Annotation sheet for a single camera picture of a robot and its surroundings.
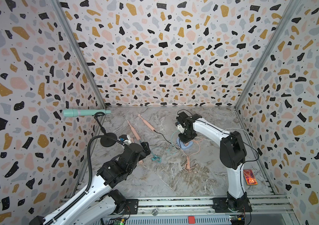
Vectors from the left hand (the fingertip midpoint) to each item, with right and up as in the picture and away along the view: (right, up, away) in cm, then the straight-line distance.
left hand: (146, 146), depth 74 cm
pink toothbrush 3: (-6, -12, +14) cm, 20 cm away
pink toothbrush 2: (-14, +5, +29) cm, 32 cm away
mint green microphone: (-35, +18, -5) cm, 40 cm away
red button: (+24, -37, -3) cm, 44 cm away
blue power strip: (+23, -5, +20) cm, 31 cm away
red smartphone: (+60, -20, +9) cm, 64 cm away
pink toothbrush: (0, +7, +31) cm, 32 cm away
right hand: (+25, +1, +20) cm, 32 cm away
